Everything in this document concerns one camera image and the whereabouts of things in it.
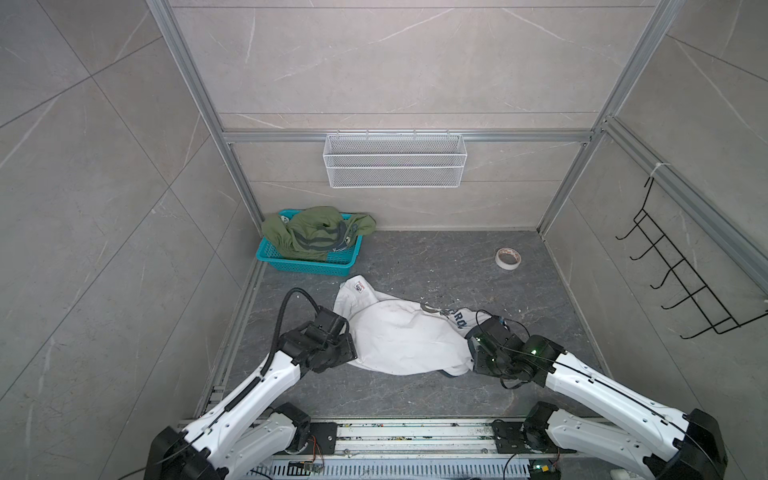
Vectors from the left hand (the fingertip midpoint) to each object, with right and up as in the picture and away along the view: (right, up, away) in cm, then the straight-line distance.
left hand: (347, 345), depth 80 cm
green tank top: (-17, +34, +30) cm, 48 cm away
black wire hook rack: (+79, +13, -21) cm, 83 cm away
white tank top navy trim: (+16, 0, +7) cm, 17 cm away
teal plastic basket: (-6, +22, +18) cm, 29 cm away
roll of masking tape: (+56, +21, +28) cm, 66 cm away
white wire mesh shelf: (+13, +57, +20) cm, 62 cm away
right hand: (+36, -4, -1) cm, 36 cm away
